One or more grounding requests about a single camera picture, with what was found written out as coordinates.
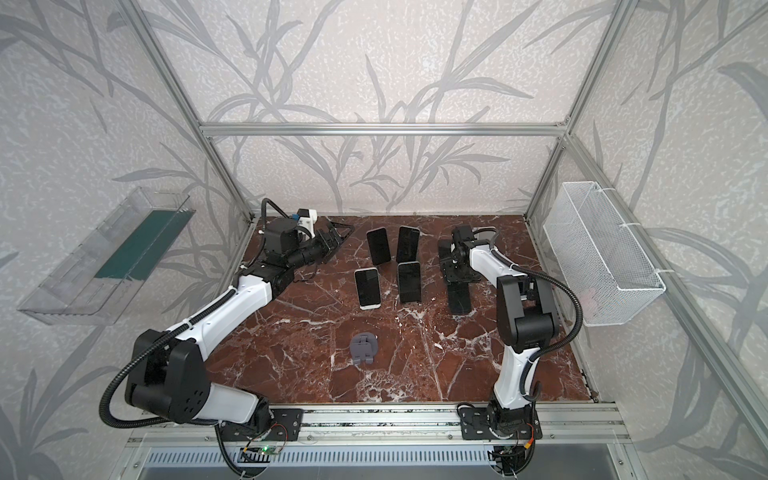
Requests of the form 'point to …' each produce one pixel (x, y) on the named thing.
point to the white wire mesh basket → (598, 256)
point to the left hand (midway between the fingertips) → (353, 227)
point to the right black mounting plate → (488, 423)
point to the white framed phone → (368, 288)
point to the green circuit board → (269, 449)
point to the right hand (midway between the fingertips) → (457, 269)
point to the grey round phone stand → (363, 347)
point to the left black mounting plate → (286, 424)
